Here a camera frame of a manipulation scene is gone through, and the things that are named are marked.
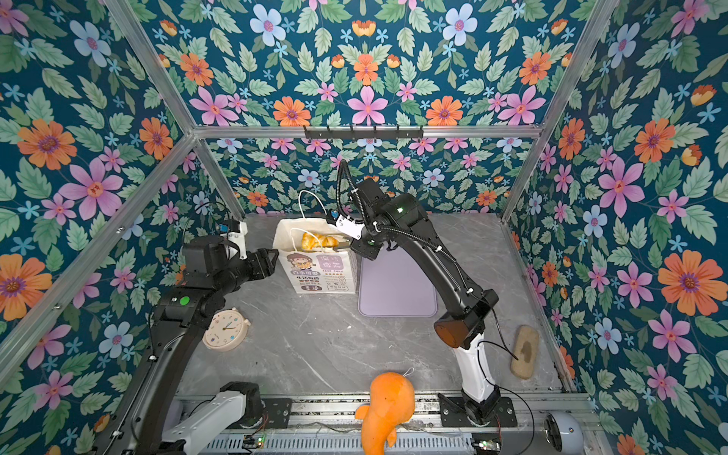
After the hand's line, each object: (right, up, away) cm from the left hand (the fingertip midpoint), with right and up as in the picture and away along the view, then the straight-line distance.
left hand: (270, 245), depth 69 cm
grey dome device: (+70, -43, -5) cm, 82 cm away
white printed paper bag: (+11, -8, +15) cm, 20 cm away
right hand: (+22, +2, +5) cm, 23 cm away
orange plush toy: (+30, -39, -2) cm, 49 cm away
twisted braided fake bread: (+7, +1, +11) cm, 13 cm away
